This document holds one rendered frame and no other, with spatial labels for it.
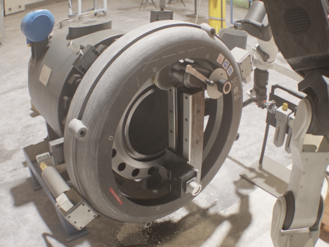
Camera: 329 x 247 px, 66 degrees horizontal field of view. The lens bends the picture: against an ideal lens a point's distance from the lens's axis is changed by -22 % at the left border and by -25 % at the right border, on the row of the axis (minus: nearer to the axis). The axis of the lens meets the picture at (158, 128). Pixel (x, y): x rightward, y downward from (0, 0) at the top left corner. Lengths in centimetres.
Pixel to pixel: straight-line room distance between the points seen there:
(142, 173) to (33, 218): 76
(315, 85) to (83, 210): 81
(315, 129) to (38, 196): 150
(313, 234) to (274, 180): 90
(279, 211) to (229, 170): 99
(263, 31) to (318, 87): 34
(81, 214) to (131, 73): 47
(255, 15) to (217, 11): 357
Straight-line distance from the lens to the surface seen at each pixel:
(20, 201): 181
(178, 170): 107
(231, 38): 369
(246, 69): 128
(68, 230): 149
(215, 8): 461
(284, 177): 194
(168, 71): 97
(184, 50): 93
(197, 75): 98
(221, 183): 181
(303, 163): 92
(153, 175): 123
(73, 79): 113
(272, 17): 87
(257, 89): 163
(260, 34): 106
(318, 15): 82
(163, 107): 128
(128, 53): 83
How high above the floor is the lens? 115
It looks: 30 degrees down
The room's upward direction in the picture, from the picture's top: straight up
